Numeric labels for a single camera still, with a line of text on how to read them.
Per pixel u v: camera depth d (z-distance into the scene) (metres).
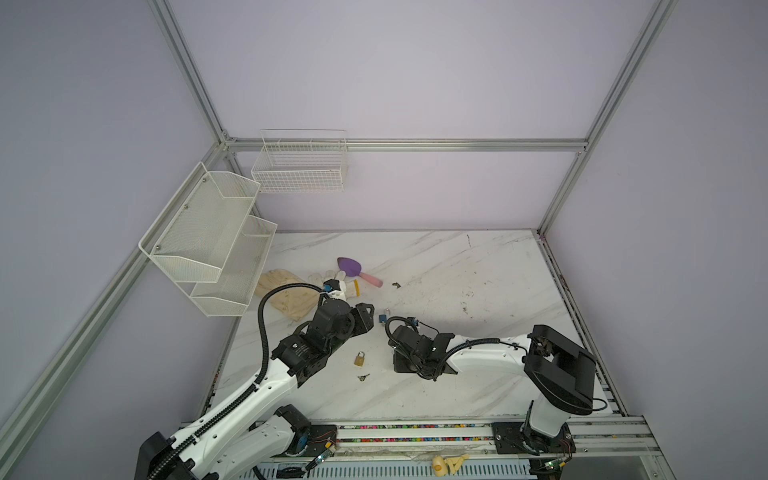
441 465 0.68
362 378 0.84
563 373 0.45
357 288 1.04
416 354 0.66
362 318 0.67
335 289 0.68
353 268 1.10
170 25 0.69
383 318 0.97
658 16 0.69
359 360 0.86
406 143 0.93
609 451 0.73
